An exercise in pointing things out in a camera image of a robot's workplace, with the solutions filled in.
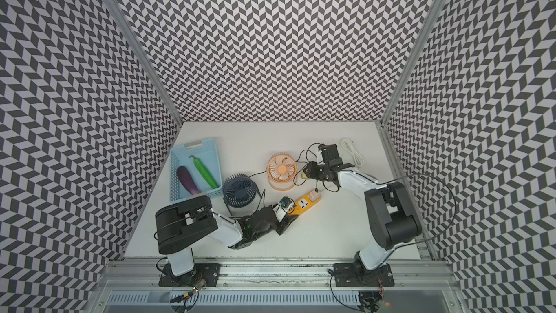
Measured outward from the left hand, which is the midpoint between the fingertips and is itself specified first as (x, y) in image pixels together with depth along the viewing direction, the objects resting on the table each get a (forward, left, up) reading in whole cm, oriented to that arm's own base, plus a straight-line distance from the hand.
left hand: (291, 213), depth 87 cm
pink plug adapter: (+4, -9, +7) cm, 12 cm away
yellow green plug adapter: (+14, -5, +6) cm, 16 cm away
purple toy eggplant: (+15, +46, +2) cm, 49 cm away
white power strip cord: (+32, -29, +4) cm, 43 cm away
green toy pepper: (+17, +37, 0) cm, 41 cm away
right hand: (+15, -8, +5) cm, 18 cm away
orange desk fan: (+15, +4, +7) cm, 17 cm away
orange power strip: (+4, -5, 0) cm, 6 cm away
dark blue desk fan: (+5, +20, +10) cm, 23 cm away
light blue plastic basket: (+30, +41, +2) cm, 51 cm away
